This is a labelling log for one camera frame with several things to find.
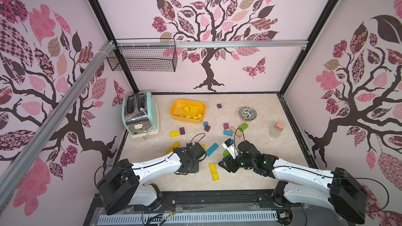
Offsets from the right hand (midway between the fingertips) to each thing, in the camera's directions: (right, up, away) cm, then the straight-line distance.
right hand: (221, 161), depth 78 cm
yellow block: (-28, +11, +19) cm, 35 cm away
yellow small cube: (-12, +22, +25) cm, 35 cm away
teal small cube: (-8, +17, +24) cm, 30 cm away
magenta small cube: (+6, +16, +22) cm, 28 cm away
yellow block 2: (-16, +26, +31) cm, 44 cm away
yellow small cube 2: (-25, +22, +26) cm, 42 cm away
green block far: (+17, +15, +22) cm, 32 cm away
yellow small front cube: (-16, +21, +25) cm, 36 cm away
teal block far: (+6, +12, +18) cm, 22 cm away
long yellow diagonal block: (-26, +5, +14) cm, 30 cm away
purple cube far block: (+2, +28, +35) cm, 45 cm away
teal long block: (-5, +1, +13) cm, 14 cm away
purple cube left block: (-23, +12, +20) cm, 32 cm away
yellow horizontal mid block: (-9, +4, +14) cm, 17 cm away
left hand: (-15, -7, +4) cm, 17 cm away
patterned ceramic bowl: (+22, +23, +28) cm, 43 cm away
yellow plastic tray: (-20, +25, +31) cm, 45 cm away
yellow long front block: (-3, -8, +4) cm, 9 cm away
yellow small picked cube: (-20, +22, +25) cm, 39 cm away
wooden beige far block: (+13, +11, +20) cm, 26 cm away
